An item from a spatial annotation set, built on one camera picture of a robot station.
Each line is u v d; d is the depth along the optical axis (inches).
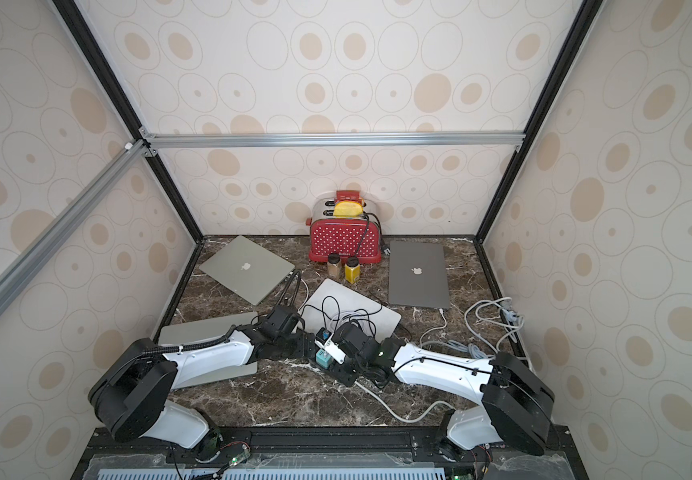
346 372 28.0
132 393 17.0
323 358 31.6
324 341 28.0
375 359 23.5
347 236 40.4
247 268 43.3
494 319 38.2
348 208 40.5
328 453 28.7
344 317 37.2
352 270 39.7
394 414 30.9
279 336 27.4
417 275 42.5
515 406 16.4
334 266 39.8
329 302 29.8
